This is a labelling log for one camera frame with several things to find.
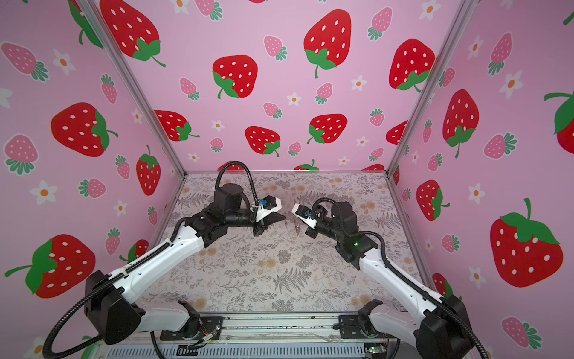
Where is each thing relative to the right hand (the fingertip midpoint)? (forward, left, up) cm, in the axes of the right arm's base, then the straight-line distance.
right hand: (295, 209), depth 73 cm
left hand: (-3, +4, +1) cm, 5 cm away
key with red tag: (-1, -1, -10) cm, 10 cm away
